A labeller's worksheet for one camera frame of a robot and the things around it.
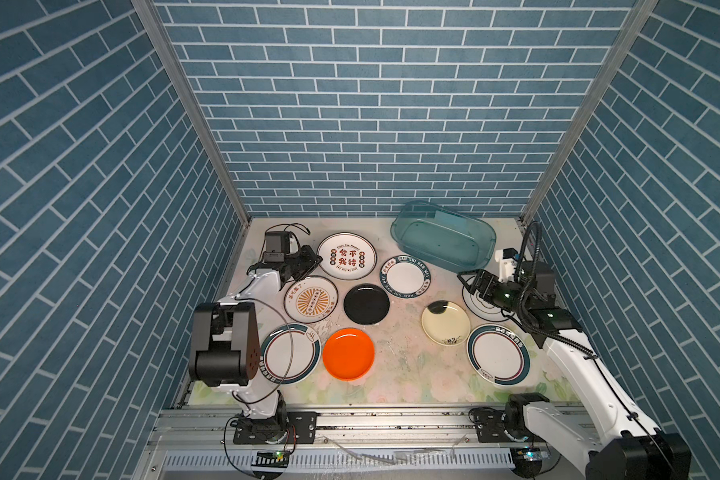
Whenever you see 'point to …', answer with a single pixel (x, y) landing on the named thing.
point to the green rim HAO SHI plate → (404, 276)
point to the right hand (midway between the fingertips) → (463, 275)
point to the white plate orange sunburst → (310, 299)
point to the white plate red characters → (347, 256)
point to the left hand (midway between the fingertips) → (324, 255)
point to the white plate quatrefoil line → (480, 307)
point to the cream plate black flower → (445, 323)
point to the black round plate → (366, 304)
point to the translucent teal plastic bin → (441, 237)
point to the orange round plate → (348, 354)
